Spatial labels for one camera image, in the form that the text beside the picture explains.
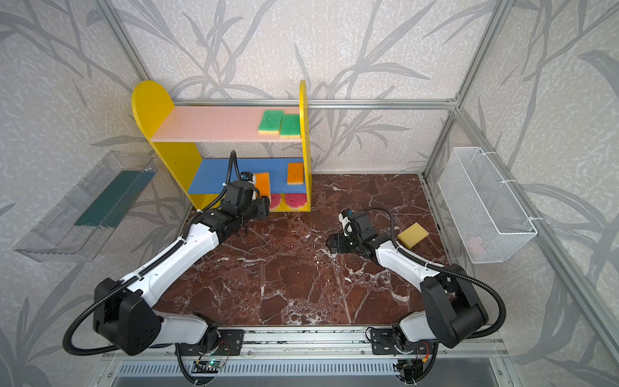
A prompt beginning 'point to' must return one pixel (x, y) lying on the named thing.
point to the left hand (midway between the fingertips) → (266, 193)
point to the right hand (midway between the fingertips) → (336, 234)
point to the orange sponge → (295, 173)
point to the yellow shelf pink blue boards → (272, 143)
